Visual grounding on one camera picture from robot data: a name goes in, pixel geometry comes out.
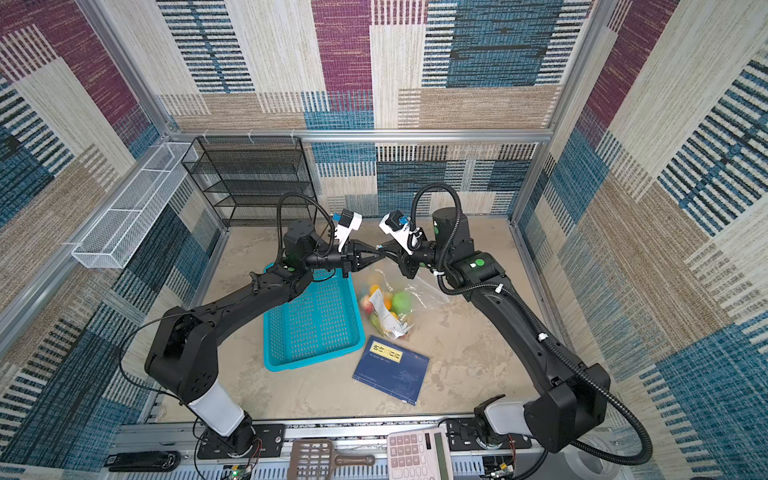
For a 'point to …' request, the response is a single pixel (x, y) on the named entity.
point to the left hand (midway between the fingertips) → (384, 253)
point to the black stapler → (143, 461)
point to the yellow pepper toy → (373, 288)
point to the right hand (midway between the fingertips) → (385, 250)
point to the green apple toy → (401, 302)
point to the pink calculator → (418, 454)
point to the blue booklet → (393, 369)
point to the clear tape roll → (610, 470)
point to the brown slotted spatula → (313, 459)
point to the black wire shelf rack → (254, 181)
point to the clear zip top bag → (426, 293)
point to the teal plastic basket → (321, 325)
